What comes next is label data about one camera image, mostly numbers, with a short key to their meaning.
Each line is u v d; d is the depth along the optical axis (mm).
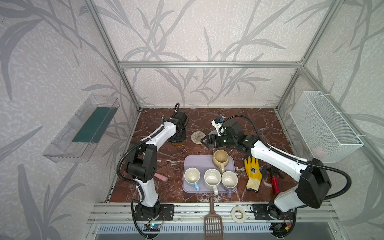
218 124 720
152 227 712
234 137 609
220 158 912
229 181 826
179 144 989
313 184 421
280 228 737
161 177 830
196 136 1038
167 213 737
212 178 829
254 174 844
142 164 487
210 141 702
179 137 823
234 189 795
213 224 707
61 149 587
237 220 716
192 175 802
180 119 747
